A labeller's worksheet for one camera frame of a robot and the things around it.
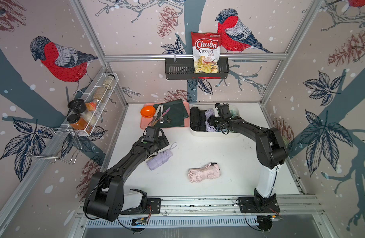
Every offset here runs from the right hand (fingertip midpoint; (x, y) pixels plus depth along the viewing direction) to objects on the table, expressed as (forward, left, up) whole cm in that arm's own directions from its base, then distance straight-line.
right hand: (208, 119), depth 100 cm
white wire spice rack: (-24, +59, +29) cm, 70 cm away
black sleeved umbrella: (0, +9, +1) cm, 10 cm away
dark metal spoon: (+4, +29, -6) cm, 30 cm away
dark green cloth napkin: (+11, +28, -8) cm, 31 cm away
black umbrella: (-2, +4, +1) cm, 5 cm away
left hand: (-18, +28, +1) cm, 33 cm away
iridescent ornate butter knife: (+3, +38, -7) cm, 39 cm away
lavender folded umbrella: (-27, +30, -4) cm, 40 cm away
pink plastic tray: (+22, +46, -8) cm, 52 cm away
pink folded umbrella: (-34, 0, -3) cm, 34 cm away
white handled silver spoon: (+4, +35, -8) cm, 36 cm away
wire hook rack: (-36, +66, +27) cm, 80 cm away
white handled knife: (+9, +40, -7) cm, 42 cm away
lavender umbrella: (+4, 0, +2) cm, 5 cm away
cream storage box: (+17, +1, -4) cm, 17 cm away
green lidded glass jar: (-11, -52, -7) cm, 53 cm away
